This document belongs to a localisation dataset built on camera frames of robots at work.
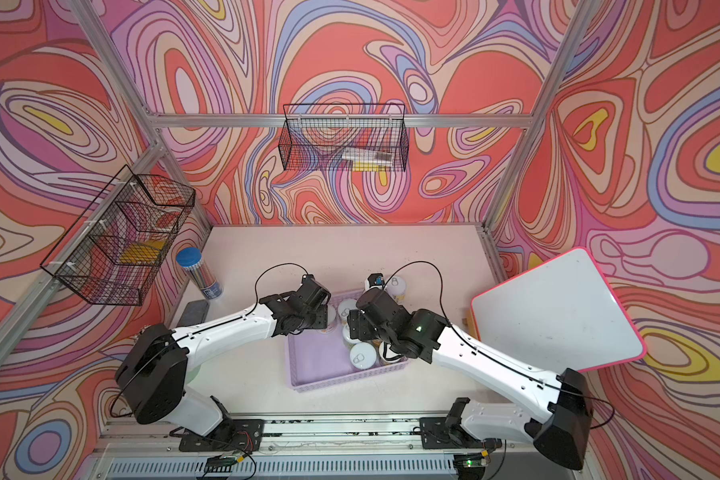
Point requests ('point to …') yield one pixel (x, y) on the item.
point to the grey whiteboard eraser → (194, 313)
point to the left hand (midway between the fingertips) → (323, 316)
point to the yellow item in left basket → (142, 252)
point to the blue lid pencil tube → (191, 258)
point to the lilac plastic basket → (319, 359)
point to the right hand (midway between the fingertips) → (365, 325)
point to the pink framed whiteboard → (563, 315)
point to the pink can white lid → (363, 355)
